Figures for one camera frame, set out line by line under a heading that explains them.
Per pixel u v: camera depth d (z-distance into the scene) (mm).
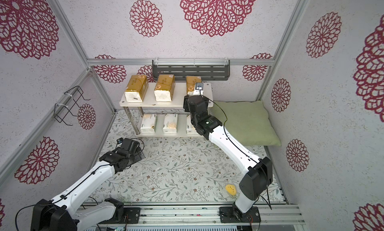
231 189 797
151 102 781
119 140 730
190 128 947
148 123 975
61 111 727
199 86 611
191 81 786
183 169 898
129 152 636
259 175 417
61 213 382
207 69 945
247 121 978
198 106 531
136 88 730
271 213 761
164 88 740
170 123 973
